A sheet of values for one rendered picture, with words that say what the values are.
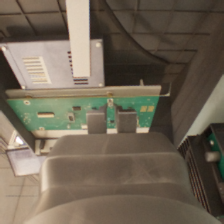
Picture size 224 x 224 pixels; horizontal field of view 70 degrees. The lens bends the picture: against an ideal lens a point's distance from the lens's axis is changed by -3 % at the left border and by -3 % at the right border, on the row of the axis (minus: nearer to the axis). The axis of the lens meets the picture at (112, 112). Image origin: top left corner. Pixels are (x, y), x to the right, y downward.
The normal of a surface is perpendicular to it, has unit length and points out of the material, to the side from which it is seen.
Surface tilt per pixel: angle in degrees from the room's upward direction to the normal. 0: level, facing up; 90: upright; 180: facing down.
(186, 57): 90
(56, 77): 90
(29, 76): 90
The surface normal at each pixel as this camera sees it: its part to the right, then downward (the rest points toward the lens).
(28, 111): 0.04, 0.76
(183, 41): 0.03, 0.96
